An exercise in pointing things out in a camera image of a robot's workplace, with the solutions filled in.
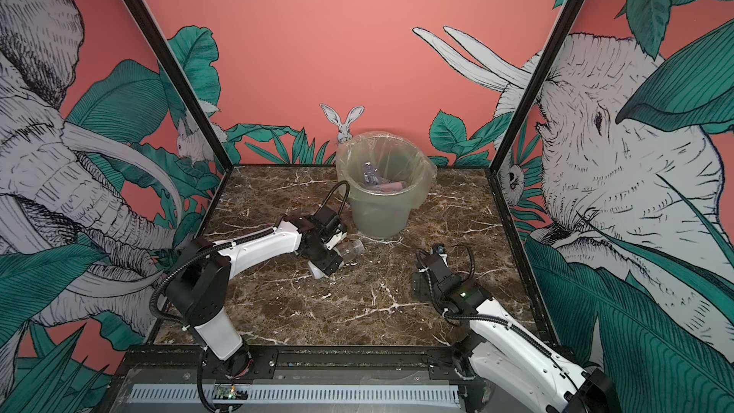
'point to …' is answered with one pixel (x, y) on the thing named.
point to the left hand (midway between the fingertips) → (328, 257)
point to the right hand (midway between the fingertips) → (426, 277)
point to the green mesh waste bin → (385, 175)
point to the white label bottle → (350, 251)
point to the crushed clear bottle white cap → (371, 175)
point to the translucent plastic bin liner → (386, 175)
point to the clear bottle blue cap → (394, 186)
